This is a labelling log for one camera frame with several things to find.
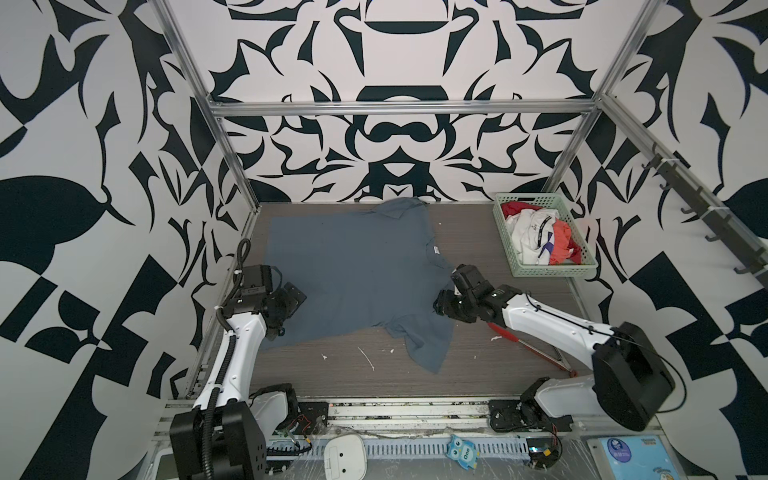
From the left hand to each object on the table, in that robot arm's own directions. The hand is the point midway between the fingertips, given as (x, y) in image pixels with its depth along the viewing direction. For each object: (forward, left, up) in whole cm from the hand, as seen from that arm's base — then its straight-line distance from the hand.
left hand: (291, 303), depth 83 cm
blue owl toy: (-34, -42, -8) cm, 55 cm away
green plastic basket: (+42, -90, -5) cm, 99 cm away
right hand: (0, -41, -3) cm, 42 cm away
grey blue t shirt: (+15, -19, -8) cm, 26 cm away
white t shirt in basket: (+23, -75, -1) cm, 78 cm away
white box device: (-34, -16, -6) cm, 38 cm away
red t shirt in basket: (+18, -85, -4) cm, 87 cm away
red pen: (-12, -68, -10) cm, 70 cm away
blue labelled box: (-36, -78, -3) cm, 86 cm away
